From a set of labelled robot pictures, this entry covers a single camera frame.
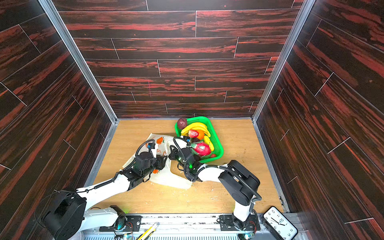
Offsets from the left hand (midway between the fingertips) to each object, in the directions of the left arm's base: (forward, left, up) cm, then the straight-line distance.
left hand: (165, 156), depth 86 cm
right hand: (+5, -4, +5) cm, 8 cm away
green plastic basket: (+10, -32, -4) cm, 34 cm away
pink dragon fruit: (+7, -21, -2) cm, 22 cm away
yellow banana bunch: (+27, -19, -2) cm, 33 cm away
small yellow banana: (+15, -27, -7) cm, 32 cm away
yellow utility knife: (-38, +6, -10) cm, 39 cm away
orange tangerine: (+22, -22, -5) cm, 31 cm away
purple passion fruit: (+25, -8, +2) cm, 27 cm away
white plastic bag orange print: (-10, -1, -3) cm, 11 cm away
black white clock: (-33, -59, -8) cm, 68 cm away
